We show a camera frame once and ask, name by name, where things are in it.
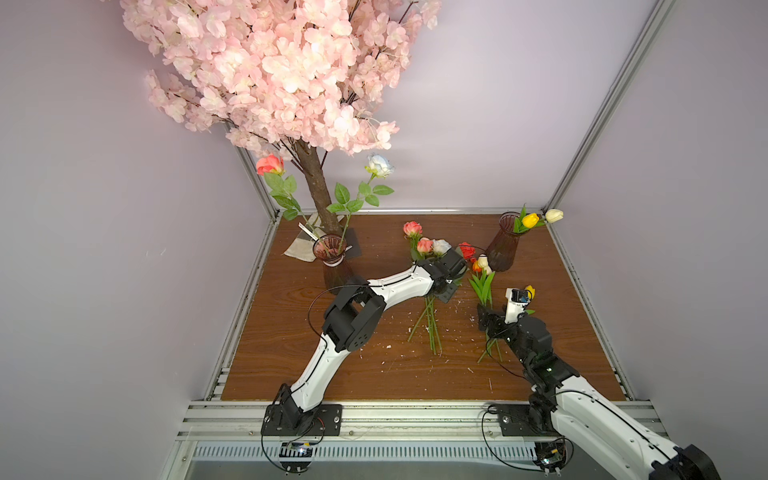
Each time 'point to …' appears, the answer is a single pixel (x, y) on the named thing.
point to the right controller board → (551, 455)
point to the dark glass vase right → (503, 248)
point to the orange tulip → (483, 284)
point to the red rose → (468, 251)
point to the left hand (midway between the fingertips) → (448, 288)
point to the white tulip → (553, 215)
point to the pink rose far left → (413, 229)
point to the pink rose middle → (425, 245)
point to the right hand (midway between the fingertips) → (492, 301)
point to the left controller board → (295, 457)
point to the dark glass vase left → (331, 250)
